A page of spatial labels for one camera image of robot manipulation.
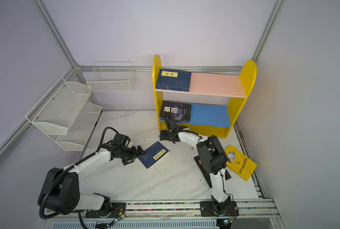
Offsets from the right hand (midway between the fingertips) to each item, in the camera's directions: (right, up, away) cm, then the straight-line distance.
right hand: (163, 137), depth 97 cm
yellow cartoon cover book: (+50, -16, -7) cm, 53 cm away
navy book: (-6, -11, -3) cm, 13 cm away
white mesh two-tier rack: (-54, +14, -19) cm, 59 cm away
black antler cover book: (+27, -21, -13) cm, 37 cm away
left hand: (-14, -12, -11) cm, 21 cm away
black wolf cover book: (+12, +18, 0) cm, 21 cm away
